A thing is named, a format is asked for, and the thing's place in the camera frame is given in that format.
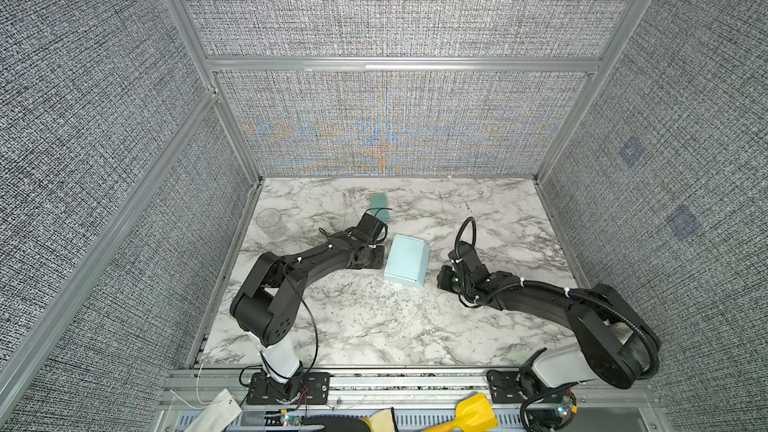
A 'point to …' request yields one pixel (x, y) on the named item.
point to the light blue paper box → (408, 260)
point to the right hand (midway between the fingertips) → (435, 276)
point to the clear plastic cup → (270, 221)
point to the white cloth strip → (219, 415)
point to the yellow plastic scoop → (474, 413)
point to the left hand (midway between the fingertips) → (378, 260)
